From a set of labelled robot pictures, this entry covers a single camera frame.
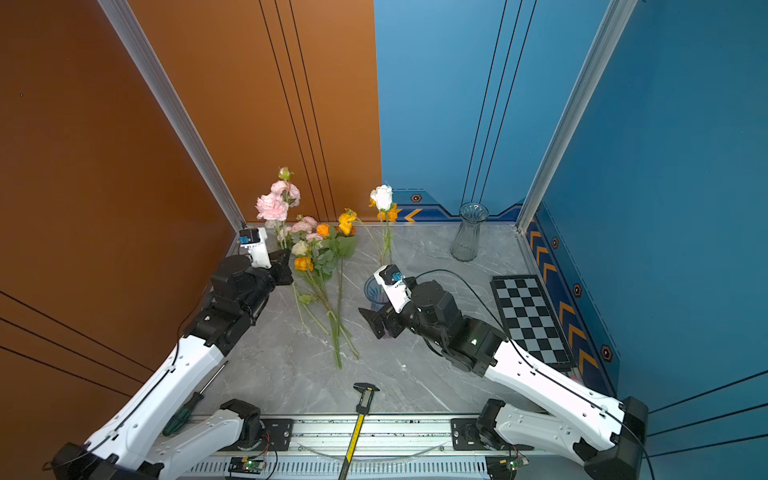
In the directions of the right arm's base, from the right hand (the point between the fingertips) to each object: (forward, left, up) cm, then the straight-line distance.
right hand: (374, 296), depth 67 cm
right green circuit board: (-28, -33, -29) cm, 52 cm away
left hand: (+12, +21, +3) cm, 25 cm away
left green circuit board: (-28, +31, -29) cm, 51 cm away
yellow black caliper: (-16, +4, -28) cm, 33 cm away
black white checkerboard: (+7, -45, -25) cm, 52 cm away
